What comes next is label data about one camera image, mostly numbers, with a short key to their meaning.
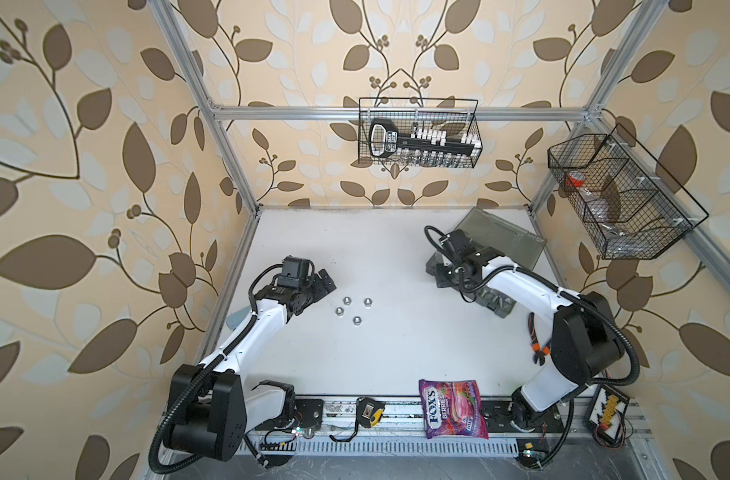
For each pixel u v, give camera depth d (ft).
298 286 2.16
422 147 2.83
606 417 2.37
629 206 2.41
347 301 3.14
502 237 3.73
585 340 1.47
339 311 3.06
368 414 2.37
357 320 2.99
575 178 2.89
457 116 2.99
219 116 3.06
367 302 3.10
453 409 2.42
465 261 2.14
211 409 1.33
